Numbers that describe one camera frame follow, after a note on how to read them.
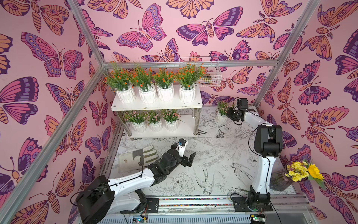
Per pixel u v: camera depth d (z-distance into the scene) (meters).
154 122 0.94
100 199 0.41
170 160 0.59
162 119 0.92
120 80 0.65
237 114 0.81
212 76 0.92
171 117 0.87
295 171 0.63
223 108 1.00
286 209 0.73
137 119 0.87
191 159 0.71
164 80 0.67
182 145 0.67
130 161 0.90
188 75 0.68
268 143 0.58
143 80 0.64
